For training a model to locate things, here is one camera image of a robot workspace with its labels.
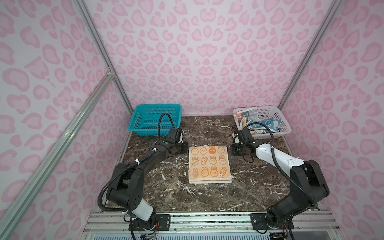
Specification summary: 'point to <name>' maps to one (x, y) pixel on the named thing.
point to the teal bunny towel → (274, 124)
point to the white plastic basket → (264, 112)
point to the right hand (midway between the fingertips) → (231, 149)
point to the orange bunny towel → (209, 164)
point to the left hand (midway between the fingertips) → (188, 145)
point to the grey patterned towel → (243, 118)
